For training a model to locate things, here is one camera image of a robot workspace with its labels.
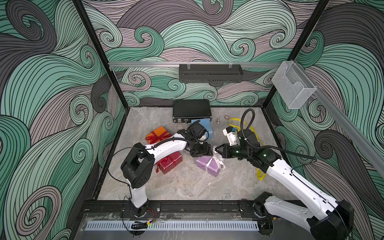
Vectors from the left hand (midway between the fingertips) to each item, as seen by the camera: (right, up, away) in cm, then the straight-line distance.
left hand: (209, 153), depth 82 cm
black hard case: (-15, +26, +32) cm, 43 cm away
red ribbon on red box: (-26, -4, 0) cm, 26 cm away
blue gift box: (+1, +15, +21) cm, 26 cm away
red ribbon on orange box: (-33, +7, +10) cm, 35 cm away
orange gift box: (-31, +9, +11) cm, 35 cm away
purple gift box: (-1, -5, -2) cm, 5 cm away
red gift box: (-23, -5, 0) cm, 24 cm away
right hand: (+1, +4, -9) cm, 10 cm away
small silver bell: (+11, +18, +27) cm, 34 cm away
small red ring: (+19, +21, +32) cm, 42 cm away
